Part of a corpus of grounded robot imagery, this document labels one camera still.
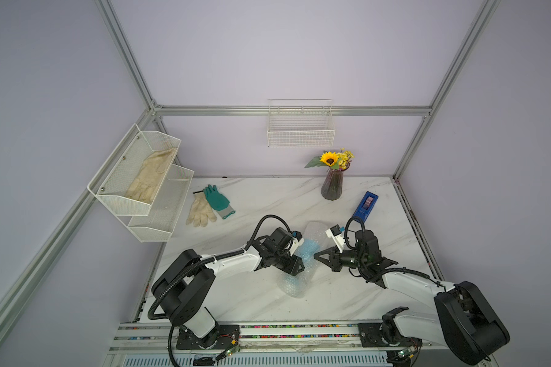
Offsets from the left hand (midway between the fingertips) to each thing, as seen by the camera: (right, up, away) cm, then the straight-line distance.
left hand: (297, 268), depth 85 cm
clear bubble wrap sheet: (+7, +12, +6) cm, 15 cm away
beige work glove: (-45, +20, +23) cm, 54 cm away
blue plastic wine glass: (+3, +6, -1) cm, 7 cm away
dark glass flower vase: (+18, +33, +20) cm, 42 cm away
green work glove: (-37, +25, +25) cm, 51 cm away
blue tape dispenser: (+33, +23, +19) cm, 45 cm away
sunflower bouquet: (+18, +42, +9) cm, 47 cm away
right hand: (+7, +4, -2) cm, 8 cm away
